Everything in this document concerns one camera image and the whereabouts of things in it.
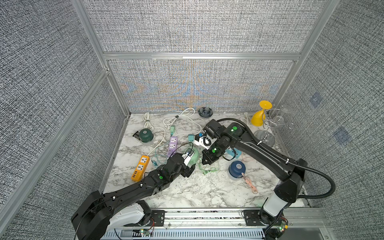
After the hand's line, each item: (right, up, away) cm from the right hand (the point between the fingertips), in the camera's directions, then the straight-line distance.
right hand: (203, 159), depth 71 cm
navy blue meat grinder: (+18, -7, +9) cm, 21 cm away
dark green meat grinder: (-35, +10, +24) cm, 43 cm away
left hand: (-6, -2, +10) cm, 12 cm away
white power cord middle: (-24, +20, +43) cm, 52 cm away
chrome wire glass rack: (+50, +24, +18) cm, 59 cm away
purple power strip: (-18, +3, +27) cm, 32 cm away
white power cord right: (+37, +21, +41) cm, 59 cm away
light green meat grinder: (-4, +1, +2) cm, 4 cm away
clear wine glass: (+50, +19, +26) cm, 60 cm away
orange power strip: (-36, -11, +17) cm, 41 cm away
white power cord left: (-38, +17, +39) cm, 57 cm away
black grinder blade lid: (+5, +27, +46) cm, 54 cm away
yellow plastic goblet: (+36, +21, +24) cm, 48 cm away
